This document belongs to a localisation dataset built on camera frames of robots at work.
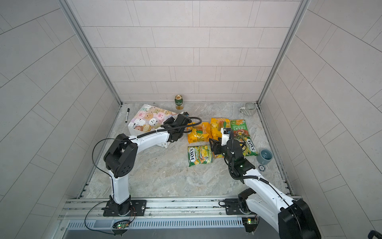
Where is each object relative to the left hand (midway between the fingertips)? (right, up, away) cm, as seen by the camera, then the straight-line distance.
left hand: (173, 118), depth 93 cm
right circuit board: (+40, -48, -25) cm, 68 cm away
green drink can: (+2, +12, +13) cm, 18 cm away
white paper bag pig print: (-14, 0, -1) cm, 14 cm away
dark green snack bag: (+17, -22, -6) cm, 28 cm away
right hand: (+24, -12, -12) cm, 29 cm away
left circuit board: (-18, -46, -28) cm, 57 cm away
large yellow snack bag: (+28, -5, +6) cm, 29 cm away
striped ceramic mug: (+52, +6, +12) cm, 54 cm away
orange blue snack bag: (+28, -22, -6) cm, 36 cm away
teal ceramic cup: (+55, -23, -7) cm, 60 cm away
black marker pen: (-37, +5, +19) cm, 42 cm away
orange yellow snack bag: (+17, -10, +1) cm, 20 cm away
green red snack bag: (+44, -8, +7) cm, 46 cm away
